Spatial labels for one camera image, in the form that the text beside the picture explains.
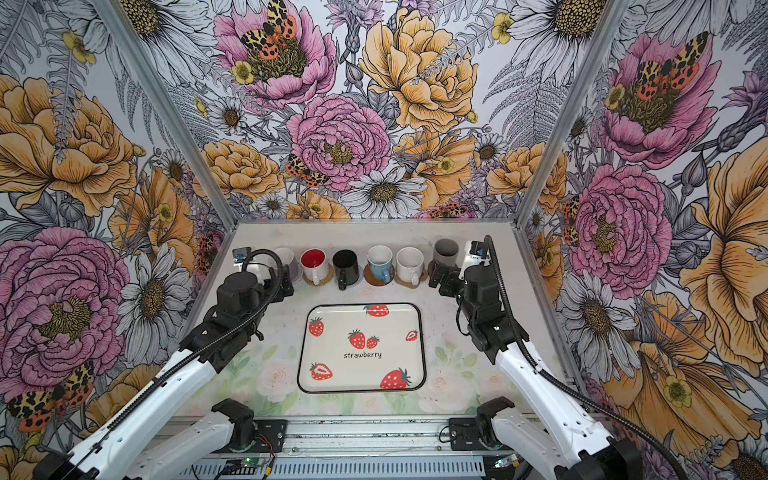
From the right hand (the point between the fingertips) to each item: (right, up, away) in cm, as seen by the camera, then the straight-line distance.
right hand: (447, 273), depth 78 cm
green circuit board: (-49, -44, -7) cm, 66 cm away
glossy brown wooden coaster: (-21, -4, +25) cm, 32 cm away
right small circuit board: (+13, -44, -7) cm, 46 cm away
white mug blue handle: (-18, +2, +23) cm, 30 cm away
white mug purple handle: (-49, +3, +23) cm, 54 cm away
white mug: (-8, +1, +25) cm, 27 cm away
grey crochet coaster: (-25, -4, +26) cm, 37 cm away
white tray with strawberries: (-25, -23, +11) cm, 36 cm away
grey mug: (+3, +6, +22) cm, 23 cm away
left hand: (-45, -1, -1) cm, 45 cm away
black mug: (-29, +1, +21) cm, 36 cm away
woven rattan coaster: (-38, -5, +24) cm, 45 cm away
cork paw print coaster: (-9, -6, +24) cm, 26 cm away
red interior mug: (-41, +1, +26) cm, 49 cm away
